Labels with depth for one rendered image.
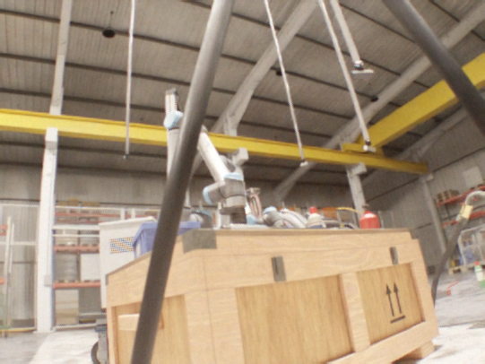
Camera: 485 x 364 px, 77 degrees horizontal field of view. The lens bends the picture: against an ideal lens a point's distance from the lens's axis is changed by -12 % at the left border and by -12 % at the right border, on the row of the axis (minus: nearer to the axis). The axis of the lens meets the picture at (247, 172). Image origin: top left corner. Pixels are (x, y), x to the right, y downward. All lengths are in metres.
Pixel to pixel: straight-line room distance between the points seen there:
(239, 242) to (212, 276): 0.11
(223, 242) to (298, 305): 0.27
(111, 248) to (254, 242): 1.37
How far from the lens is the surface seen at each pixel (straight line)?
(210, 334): 0.72
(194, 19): 10.41
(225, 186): 1.59
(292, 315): 0.88
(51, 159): 10.32
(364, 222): 1.45
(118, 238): 2.08
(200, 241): 0.73
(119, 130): 10.65
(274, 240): 0.86
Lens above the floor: 0.31
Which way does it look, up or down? 21 degrees up
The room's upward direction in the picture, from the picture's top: 8 degrees counter-clockwise
